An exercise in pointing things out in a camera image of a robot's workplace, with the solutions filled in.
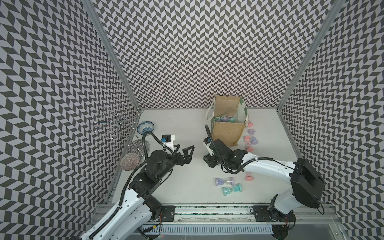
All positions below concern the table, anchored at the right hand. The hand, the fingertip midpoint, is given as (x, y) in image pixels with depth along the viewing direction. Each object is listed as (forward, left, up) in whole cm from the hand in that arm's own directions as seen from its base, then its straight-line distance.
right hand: (208, 157), depth 83 cm
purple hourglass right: (+14, -30, -5) cm, 34 cm away
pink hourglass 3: (+16, -27, -7) cm, 32 cm away
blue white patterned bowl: (+26, +44, -4) cm, 51 cm away
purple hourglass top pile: (+29, -12, -1) cm, 32 cm away
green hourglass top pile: (+30, -8, -3) cm, 31 cm away
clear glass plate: (+9, +45, -3) cm, 46 cm away
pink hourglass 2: (-9, -22, -6) cm, 25 cm away
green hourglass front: (-16, -9, -5) cm, 19 cm away
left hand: (-2, +11, +15) cm, 18 cm away
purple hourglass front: (-11, -5, -5) cm, 14 cm away
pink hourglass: (+28, -31, -5) cm, 42 cm away
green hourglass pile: (+29, -17, -1) cm, 34 cm away
